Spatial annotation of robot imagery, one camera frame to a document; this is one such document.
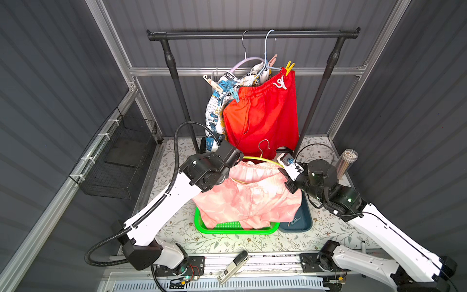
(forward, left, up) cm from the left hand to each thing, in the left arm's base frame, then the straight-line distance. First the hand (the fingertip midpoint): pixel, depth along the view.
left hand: (217, 164), depth 68 cm
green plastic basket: (-13, -4, -33) cm, 35 cm away
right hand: (-1, -25, 0) cm, 25 cm away
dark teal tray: (-11, -38, -31) cm, 50 cm away
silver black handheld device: (-29, -7, -27) cm, 40 cm away
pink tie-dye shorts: (-7, -14, -10) cm, 19 cm away
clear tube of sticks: (+13, -61, -14) cm, 64 cm away
